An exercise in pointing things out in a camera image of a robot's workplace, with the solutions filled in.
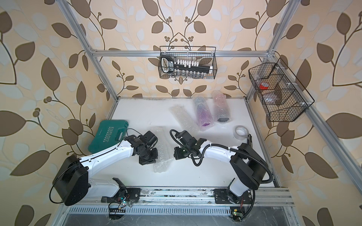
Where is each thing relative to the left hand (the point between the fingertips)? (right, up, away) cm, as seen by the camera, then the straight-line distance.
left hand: (155, 159), depth 81 cm
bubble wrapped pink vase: (+43, +29, +18) cm, 55 cm away
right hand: (+11, +2, +3) cm, 11 cm away
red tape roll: (+63, +43, -1) cm, 76 cm away
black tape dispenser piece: (+61, +9, +14) cm, 63 cm away
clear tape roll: (+57, +13, +17) cm, 61 cm away
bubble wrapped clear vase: (+17, +23, +16) cm, 32 cm away
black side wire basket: (+69, +36, -8) cm, 78 cm away
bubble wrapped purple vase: (+30, +27, +17) cm, 44 cm away
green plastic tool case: (-34, +13, +12) cm, 39 cm away
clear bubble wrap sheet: (+5, +3, +3) cm, 7 cm away
